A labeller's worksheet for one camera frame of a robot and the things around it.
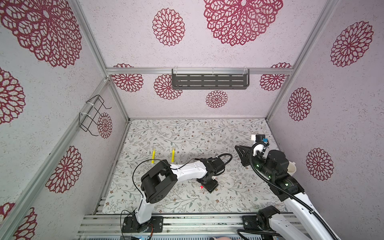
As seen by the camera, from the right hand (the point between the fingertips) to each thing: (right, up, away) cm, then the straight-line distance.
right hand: (238, 144), depth 69 cm
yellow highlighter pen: (-47, -10, +30) cm, 56 cm away
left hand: (-13, -26, +17) cm, 34 cm away
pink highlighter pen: (-16, -25, +15) cm, 33 cm away
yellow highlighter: (-34, -10, +30) cm, 46 cm away
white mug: (+38, -15, +19) cm, 45 cm away
